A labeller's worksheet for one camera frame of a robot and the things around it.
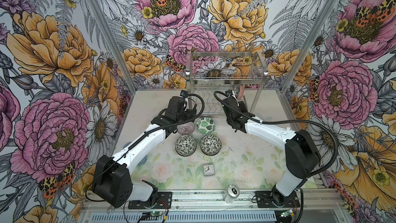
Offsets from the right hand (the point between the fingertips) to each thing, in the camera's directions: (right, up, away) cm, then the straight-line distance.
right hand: (240, 106), depth 89 cm
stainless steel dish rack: (-17, +24, +24) cm, 38 cm away
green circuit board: (-45, -50, -16) cm, 69 cm away
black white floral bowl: (+4, +11, +26) cm, 29 cm away
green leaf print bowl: (-19, -13, +11) cm, 25 cm away
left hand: (-31, -3, -4) cm, 31 cm away
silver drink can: (-9, -35, -24) cm, 43 cm away
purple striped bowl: (-32, -14, +11) cm, 37 cm away
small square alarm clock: (-18, -32, -7) cm, 38 cm away
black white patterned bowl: (-17, -22, +1) cm, 28 cm away
